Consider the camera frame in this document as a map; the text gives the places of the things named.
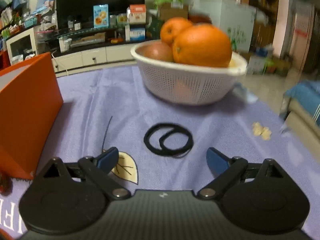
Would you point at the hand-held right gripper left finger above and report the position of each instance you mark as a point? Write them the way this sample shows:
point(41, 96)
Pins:
point(108, 158)

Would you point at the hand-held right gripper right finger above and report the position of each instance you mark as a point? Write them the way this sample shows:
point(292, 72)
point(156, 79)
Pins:
point(216, 160)

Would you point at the orange cardboard box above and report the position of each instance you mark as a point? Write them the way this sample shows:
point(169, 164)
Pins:
point(25, 115)

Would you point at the black hair band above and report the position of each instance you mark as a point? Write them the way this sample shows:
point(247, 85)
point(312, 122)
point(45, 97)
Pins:
point(150, 130)

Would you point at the purple floral tablecloth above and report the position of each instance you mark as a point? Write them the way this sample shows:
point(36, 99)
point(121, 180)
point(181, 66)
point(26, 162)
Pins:
point(100, 105)

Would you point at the white plastic colander basket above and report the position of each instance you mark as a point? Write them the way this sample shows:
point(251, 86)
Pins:
point(190, 85)

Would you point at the blue blanket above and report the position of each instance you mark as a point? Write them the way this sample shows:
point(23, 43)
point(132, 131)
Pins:
point(306, 92)

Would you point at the large orange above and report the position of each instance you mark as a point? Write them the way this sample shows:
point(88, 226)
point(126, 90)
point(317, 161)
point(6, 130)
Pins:
point(202, 45)

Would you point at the red apple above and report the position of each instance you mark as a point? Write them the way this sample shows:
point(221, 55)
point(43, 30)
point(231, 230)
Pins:
point(157, 52)

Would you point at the blue and white box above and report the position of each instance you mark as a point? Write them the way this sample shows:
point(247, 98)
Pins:
point(136, 34)

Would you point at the medium orange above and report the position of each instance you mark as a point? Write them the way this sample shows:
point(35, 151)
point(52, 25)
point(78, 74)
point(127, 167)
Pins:
point(172, 30)

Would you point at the green bag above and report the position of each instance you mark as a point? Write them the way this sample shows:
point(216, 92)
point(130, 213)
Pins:
point(155, 28)

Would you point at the blue snack bag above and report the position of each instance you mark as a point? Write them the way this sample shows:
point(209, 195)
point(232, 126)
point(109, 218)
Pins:
point(101, 16)

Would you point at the white chest freezer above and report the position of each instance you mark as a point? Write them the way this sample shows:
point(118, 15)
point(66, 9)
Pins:
point(227, 17)

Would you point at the white microwave oven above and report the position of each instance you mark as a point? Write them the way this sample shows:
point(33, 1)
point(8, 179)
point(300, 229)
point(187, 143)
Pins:
point(21, 45)

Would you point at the orange and white carton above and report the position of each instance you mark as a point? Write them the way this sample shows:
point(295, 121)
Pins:
point(137, 14)

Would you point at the brown cardboard box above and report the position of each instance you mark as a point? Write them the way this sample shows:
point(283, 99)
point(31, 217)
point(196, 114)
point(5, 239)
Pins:
point(173, 12)

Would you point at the wooden cabinet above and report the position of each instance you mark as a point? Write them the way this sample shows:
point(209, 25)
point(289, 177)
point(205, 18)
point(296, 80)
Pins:
point(260, 7)

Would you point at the bookshelf with books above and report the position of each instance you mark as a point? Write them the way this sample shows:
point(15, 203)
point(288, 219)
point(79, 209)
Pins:
point(7, 12)

